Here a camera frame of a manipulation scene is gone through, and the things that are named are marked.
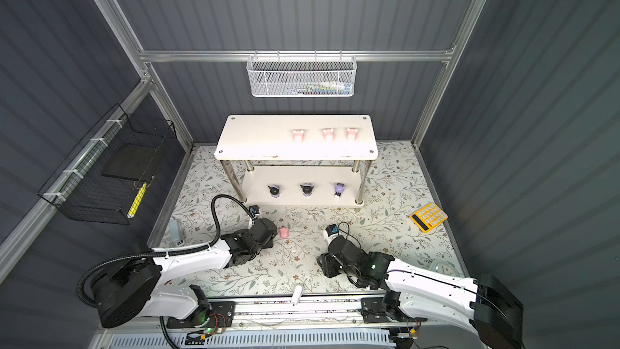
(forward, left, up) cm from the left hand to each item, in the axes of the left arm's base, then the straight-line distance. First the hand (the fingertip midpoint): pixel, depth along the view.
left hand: (268, 232), depth 88 cm
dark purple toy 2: (+13, -15, +8) cm, 21 cm away
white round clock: (-16, -60, 0) cm, 62 cm away
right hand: (-12, -19, +2) cm, 23 cm away
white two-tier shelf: (+38, -11, -2) cm, 39 cm away
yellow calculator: (+3, -62, -1) cm, 62 cm away
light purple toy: (+14, -28, +7) cm, 32 cm away
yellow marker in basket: (0, +34, +24) cm, 42 cm away
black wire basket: (+8, +46, +25) cm, 54 cm away
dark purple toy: (+13, -3, +8) cm, 15 cm away
